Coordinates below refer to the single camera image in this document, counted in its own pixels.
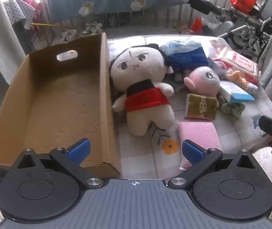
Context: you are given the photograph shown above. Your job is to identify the grey cloth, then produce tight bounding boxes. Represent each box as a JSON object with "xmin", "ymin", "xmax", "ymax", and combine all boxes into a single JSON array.
[{"xmin": 167, "ymin": 73, "xmax": 191, "ymax": 91}]

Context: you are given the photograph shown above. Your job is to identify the black-haired plush doll red shirt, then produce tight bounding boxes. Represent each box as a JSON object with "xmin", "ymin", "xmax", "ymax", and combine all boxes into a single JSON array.
[{"xmin": 109, "ymin": 43, "xmax": 176, "ymax": 137}]

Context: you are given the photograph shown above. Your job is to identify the yellow stick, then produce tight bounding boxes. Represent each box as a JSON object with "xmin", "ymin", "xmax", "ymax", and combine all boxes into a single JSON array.
[{"xmin": 31, "ymin": 23, "xmax": 62, "ymax": 28}]

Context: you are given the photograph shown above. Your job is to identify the black padded armrest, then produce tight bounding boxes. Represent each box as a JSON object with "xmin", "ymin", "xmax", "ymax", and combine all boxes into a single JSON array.
[{"xmin": 188, "ymin": 0, "xmax": 222, "ymax": 16}]

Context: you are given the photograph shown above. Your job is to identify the orange knitted toy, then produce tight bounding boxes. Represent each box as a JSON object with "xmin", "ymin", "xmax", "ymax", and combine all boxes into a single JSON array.
[{"xmin": 224, "ymin": 69, "xmax": 259, "ymax": 93}]

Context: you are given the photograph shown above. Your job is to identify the pink plush doll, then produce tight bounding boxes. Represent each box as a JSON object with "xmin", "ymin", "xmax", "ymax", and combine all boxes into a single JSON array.
[{"xmin": 183, "ymin": 67, "xmax": 221, "ymax": 98}]

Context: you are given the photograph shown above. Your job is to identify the pink sponge pad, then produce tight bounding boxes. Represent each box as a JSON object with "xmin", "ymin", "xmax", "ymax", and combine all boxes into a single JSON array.
[{"xmin": 177, "ymin": 121, "xmax": 222, "ymax": 171}]

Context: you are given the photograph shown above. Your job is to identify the blue towel in plastic bag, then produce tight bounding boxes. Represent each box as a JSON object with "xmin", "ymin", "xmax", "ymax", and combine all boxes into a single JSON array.
[{"xmin": 161, "ymin": 38, "xmax": 209, "ymax": 72}]

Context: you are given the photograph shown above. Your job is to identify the brown plush toy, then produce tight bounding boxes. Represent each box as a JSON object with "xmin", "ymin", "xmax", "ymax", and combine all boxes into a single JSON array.
[{"xmin": 173, "ymin": 21, "xmax": 192, "ymax": 34}]

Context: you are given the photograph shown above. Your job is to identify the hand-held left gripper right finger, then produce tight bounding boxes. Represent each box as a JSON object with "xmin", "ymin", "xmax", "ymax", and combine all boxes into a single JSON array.
[{"xmin": 168, "ymin": 139, "xmax": 261, "ymax": 189}]

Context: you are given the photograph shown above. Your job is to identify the white shoes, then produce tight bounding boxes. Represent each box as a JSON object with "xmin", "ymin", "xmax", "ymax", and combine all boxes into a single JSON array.
[{"xmin": 58, "ymin": 30, "xmax": 78, "ymax": 43}]

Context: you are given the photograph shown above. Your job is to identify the polka dot cloth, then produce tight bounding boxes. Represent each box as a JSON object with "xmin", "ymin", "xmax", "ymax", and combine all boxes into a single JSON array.
[{"xmin": 4, "ymin": 0, "xmax": 36, "ymax": 30}]

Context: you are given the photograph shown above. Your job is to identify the brown cardboard box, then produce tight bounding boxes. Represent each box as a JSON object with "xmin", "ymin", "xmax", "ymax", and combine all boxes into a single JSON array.
[{"xmin": 0, "ymin": 32, "xmax": 122, "ymax": 179}]

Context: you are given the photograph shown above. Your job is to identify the white sandals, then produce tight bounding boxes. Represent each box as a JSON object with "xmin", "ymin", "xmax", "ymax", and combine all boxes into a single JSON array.
[{"xmin": 82, "ymin": 21, "xmax": 103, "ymax": 35}]

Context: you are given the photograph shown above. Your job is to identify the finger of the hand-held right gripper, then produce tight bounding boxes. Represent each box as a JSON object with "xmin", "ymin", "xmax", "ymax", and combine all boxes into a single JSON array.
[{"xmin": 258, "ymin": 115, "xmax": 272, "ymax": 137}]

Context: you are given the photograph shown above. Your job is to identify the white fluffy rug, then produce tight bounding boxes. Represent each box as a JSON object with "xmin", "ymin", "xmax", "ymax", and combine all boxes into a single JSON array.
[{"xmin": 253, "ymin": 147, "xmax": 272, "ymax": 220}]

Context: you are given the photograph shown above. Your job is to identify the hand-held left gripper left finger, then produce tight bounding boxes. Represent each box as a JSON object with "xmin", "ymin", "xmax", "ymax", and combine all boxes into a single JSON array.
[{"xmin": 12, "ymin": 138, "xmax": 104, "ymax": 189}]

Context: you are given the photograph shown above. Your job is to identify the small red bag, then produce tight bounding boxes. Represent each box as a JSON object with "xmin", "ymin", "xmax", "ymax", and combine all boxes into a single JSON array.
[{"xmin": 190, "ymin": 18, "xmax": 204, "ymax": 32}]

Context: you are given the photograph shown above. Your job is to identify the checked bed sheet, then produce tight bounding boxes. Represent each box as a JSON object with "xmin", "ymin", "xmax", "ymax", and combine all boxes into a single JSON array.
[{"xmin": 107, "ymin": 35, "xmax": 272, "ymax": 179}]

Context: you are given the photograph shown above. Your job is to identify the green knitted cloth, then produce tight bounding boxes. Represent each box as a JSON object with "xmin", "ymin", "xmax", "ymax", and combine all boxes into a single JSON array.
[{"xmin": 219, "ymin": 101, "xmax": 246, "ymax": 119}]

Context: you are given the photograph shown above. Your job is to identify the olive green towel packet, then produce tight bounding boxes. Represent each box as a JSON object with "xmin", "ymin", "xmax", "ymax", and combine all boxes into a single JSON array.
[{"xmin": 185, "ymin": 93, "xmax": 220, "ymax": 121}]

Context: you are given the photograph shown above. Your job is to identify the white and blue packet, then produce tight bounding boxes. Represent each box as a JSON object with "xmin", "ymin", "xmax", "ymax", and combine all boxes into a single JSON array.
[{"xmin": 218, "ymin": 81, "xmax": 255, "ymax": 103}]

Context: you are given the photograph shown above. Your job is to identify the folded wheelchair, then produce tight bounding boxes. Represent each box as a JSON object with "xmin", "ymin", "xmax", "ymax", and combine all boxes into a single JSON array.
[{"xmin": 218, "ymin": 0, "xmax": 272, "ymax": 62}]

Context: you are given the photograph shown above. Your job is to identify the metal railing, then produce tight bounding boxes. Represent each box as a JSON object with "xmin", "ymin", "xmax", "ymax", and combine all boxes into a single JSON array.
[{"xmin": 31, "ymin": 2, "xmax": 193, "ymax": 46}]

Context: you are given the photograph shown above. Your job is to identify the black chair frame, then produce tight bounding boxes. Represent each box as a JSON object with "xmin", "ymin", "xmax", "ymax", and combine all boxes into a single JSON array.
[{"xmin": 13, "ymin": 20, "xmax": 35, "ymax": 54}]

